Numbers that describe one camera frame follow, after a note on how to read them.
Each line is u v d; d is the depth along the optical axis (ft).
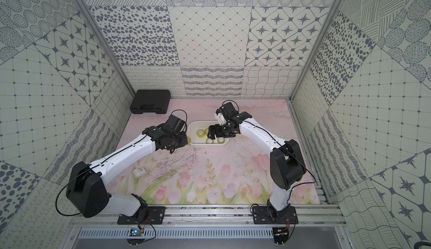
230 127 2.09
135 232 2.35
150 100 3.86
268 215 2.40
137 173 2.75
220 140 3.22
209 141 3.22
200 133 3.32
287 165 1.52
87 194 1.33
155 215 2.41
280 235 2.36
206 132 3.30
